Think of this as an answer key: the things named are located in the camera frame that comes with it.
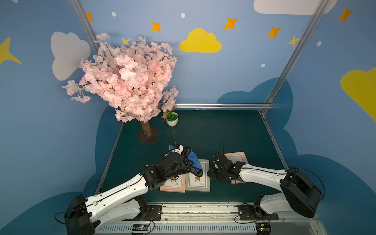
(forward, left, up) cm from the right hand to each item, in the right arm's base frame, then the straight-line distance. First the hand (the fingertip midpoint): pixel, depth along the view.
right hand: (209, 172), depth 87 cm
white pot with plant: (+35, +28, +9) cm, 46 cm away
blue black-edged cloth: (-4, +8, +13) cm, 16 cm away
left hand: (-1, +9, +17) cm, 19 cm away
